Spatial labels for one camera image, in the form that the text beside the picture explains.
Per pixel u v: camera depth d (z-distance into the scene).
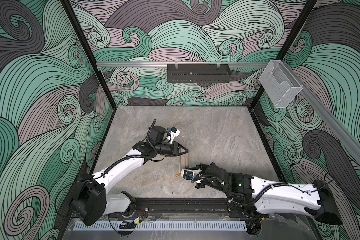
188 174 0.55
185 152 0.72
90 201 0.40
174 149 0.66
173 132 0.72
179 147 0.70
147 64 1.86
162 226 0.70
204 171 0.53
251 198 0.50
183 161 0.70
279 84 0.79
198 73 0.95
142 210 0.73
